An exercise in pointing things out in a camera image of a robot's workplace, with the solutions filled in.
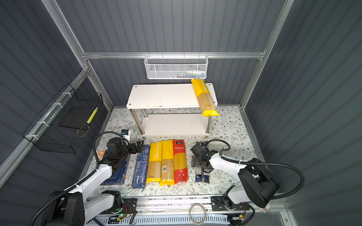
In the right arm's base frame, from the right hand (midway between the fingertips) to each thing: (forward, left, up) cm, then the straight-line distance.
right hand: (201, 162), depth 89 cm
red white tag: (-24, -32, +3) cm, 40 cm away
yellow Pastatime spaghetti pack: (-1, +29, +2) cm, 30 cm away
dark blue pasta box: (-11, +47, +7) cm, 49 cm away
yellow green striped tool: (+12, +62, +29) cm, 70 cm away
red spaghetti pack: (-6, +13, +3) cm, 15 cm away
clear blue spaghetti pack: (-9, -2, +1) cm, 9 cm away
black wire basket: (+5, +75, +29) cm, 81 cm away
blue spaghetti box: (-11, +37, +3) cm, 38 cm away
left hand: (+9, +40, +12) cm, 43 cm away
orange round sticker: (+7, +68, -1) cm, 68 cm away
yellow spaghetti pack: (-9, +21, +2) cm, 23 cm away
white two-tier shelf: (+25, +20, +34) cm, 47 cm away
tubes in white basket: (+46, +9, +35) cm, 58 cm away
